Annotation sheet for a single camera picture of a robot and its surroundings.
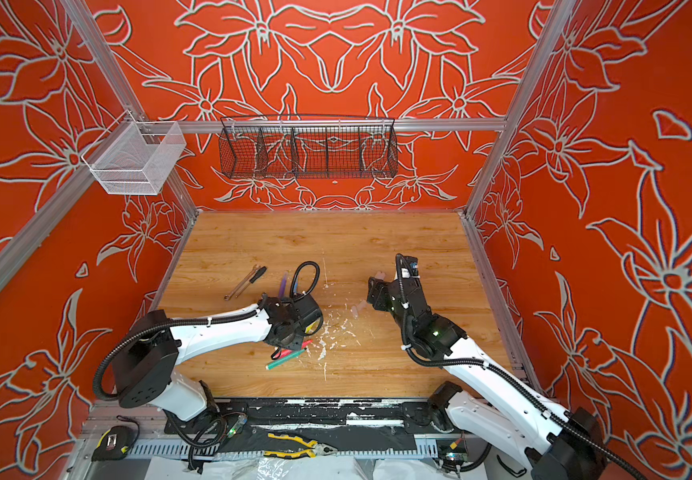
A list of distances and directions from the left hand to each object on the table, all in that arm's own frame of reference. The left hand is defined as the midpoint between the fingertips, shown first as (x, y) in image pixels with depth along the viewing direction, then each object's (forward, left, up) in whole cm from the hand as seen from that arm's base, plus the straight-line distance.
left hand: (293, 338), depth 84 cm
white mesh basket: (+43, +54, +29) cm, 76 cm away
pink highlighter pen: (-5, +1, +1) cm, 5 cm away
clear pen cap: (+25, -26, -3) cm, 36 cm away
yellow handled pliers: (-25, -10, -2) cm, 27 cm away
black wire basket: (+57, +1, +27) cm, 63 cm away
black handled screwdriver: (+23, +16, -2) cm, 28 cm away
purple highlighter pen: (+19, +7, -2) cm, 21 cm away
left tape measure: (-27, +38, 0) cm, 46 cm away
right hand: (+10, -22, +17) cm, 30 cm away
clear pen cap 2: (+10, -17, -3) cm, 20 cm away
